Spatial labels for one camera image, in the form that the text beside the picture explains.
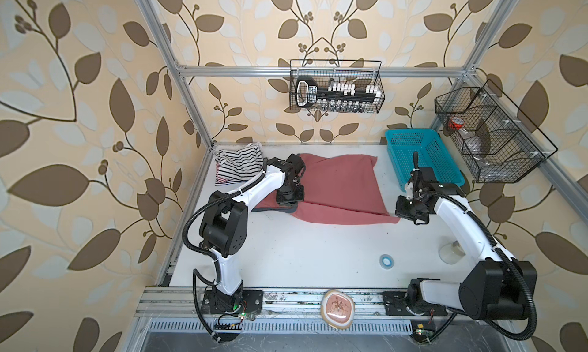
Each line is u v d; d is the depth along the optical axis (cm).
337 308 71
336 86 82
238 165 105
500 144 72
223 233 49
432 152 112
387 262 83
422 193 59
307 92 83
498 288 39
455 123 81
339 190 109
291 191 75
